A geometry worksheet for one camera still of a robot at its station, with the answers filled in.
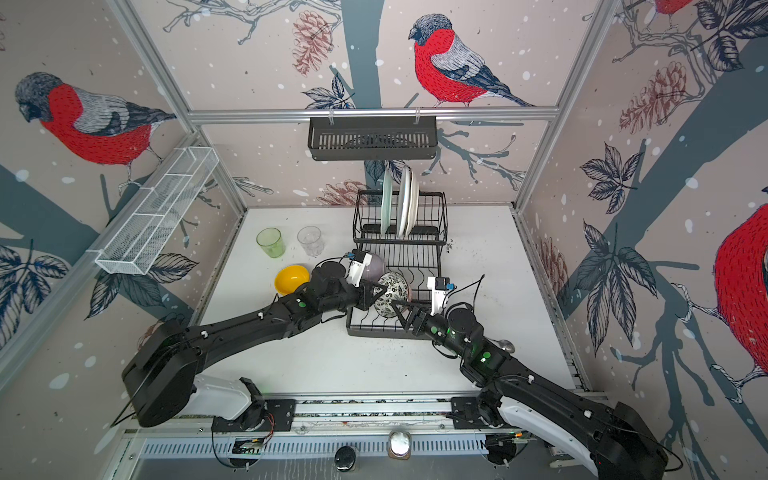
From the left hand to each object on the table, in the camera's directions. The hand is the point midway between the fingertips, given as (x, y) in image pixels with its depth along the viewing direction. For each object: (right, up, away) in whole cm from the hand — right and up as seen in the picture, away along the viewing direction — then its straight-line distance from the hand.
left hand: (386, 290), depth 77 cm
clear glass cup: (-28, +13, +31) cm, 43 cm away
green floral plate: (0, +24, -1) cm, 24 cm away
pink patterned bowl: (+3, 0, +1) cm, 3 cm away
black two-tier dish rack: (+11, +6, +27) cm, 29 cm away
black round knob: (-8, -31, -17) cm, 36 cm away
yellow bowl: (-33, 0, +21) cm, 39 cm away
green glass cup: (-40, +12, +24) cm, 48 cm away
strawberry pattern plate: (+5, +23, -4) cm, 23 cm away
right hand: (+2, -4, -4) cm, 6 cm away
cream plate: (+7, +22, -1) cm, 24 cm away
